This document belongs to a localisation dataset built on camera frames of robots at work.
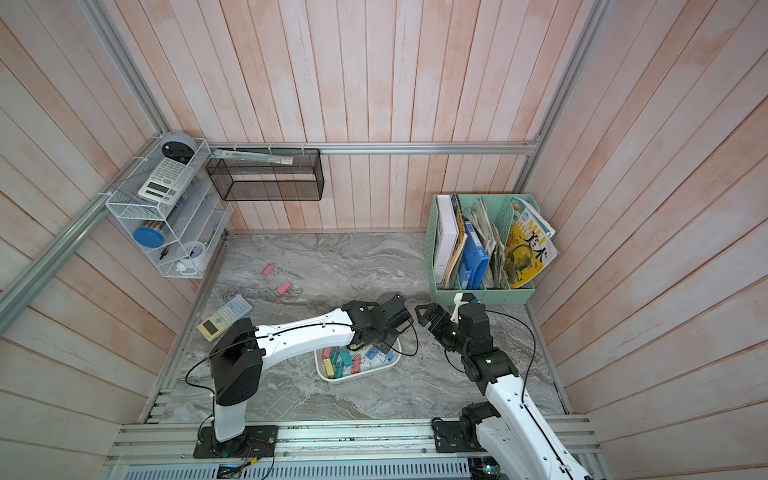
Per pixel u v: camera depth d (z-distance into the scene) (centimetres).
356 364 85
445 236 86
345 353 87
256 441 73
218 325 93
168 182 78
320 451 73
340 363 84
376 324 61
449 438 73
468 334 60
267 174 107
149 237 77
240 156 91
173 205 75
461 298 75
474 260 86
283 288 103
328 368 83
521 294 96
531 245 92
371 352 87
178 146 80
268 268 107
